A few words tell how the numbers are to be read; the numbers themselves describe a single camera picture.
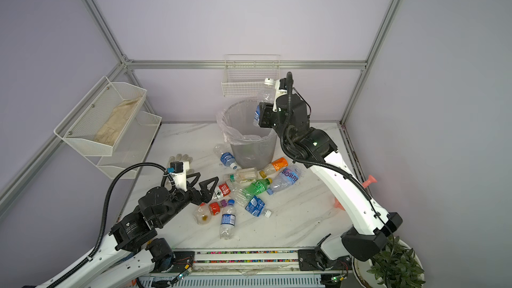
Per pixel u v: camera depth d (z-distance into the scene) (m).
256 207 0.83
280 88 0.53
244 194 0.86
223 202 0.86
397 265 0.56
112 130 0.76
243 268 0.73
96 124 0.78
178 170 0.57
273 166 0.96
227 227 0.81
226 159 0.98
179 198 0.57
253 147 0.96
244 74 1.04
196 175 0.70
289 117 0.42
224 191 0.86
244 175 0.96
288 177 0.91
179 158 1.04
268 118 0.55
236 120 0.93
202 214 0.82
